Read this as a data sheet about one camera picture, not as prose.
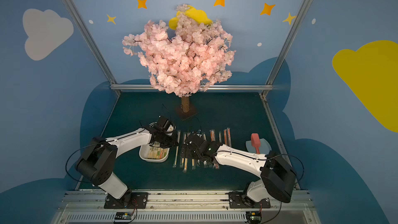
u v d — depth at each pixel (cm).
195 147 62
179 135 93
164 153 88
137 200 74
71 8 77
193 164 86
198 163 87
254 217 73
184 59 70
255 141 93
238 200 75
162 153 88
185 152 72
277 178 42
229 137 97
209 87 82
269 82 115
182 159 88
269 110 118
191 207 74
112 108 117
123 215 72
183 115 108
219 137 98
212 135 98
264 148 93
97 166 45
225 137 98
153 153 90
